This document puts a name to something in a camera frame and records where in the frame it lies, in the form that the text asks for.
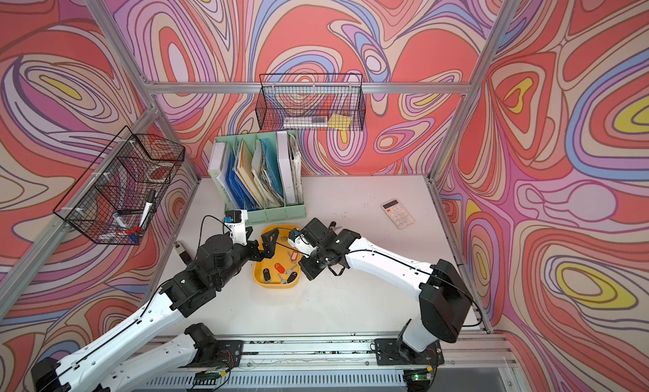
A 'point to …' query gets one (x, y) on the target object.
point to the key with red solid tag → (280, 268)
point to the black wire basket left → (113, 200)
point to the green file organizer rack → (260, 174)
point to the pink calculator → (398, 214)
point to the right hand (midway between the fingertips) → (309, 273)
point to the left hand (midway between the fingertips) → (266, 229)
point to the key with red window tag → (293, 256)
